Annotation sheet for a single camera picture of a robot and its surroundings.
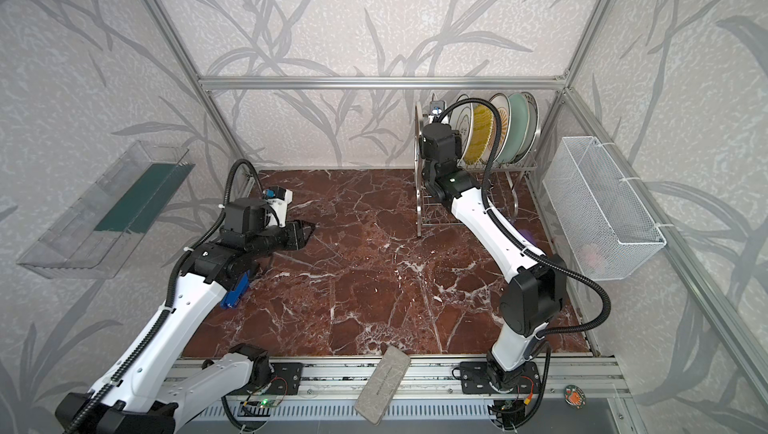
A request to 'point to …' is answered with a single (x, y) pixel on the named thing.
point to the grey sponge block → (382, 384)
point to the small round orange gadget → (574, 396)
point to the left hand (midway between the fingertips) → (313, 218)
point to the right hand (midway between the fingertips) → (446, 119)
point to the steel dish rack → (428, 213)
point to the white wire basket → (604, 226)
